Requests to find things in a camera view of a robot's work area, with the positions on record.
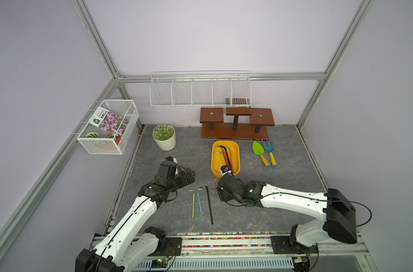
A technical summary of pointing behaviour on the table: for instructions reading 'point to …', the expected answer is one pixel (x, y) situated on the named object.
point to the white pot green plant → (164, 135)
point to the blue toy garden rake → (269, 148)
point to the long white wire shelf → (201, 89)
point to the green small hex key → (193, 203)
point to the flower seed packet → (106, 119)
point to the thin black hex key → (211, 218)
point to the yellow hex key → (222, 157)
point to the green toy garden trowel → (258, 149)
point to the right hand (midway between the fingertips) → (223, 186)
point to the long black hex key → (227, 157)
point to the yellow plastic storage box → (216, 161)
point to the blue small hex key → (199, 200)
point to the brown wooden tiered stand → (248, 123)
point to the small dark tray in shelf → (237, 101)
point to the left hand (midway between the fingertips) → (188, 177)
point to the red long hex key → (224, 156)
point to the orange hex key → (231, 159)
